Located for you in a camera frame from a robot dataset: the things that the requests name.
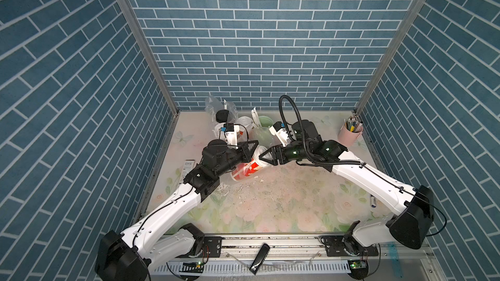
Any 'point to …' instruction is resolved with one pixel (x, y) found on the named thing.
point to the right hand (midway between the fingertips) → (266, 156)
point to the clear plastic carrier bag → (213, 105)
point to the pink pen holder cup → (347, 137)
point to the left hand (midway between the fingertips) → (264, 145)
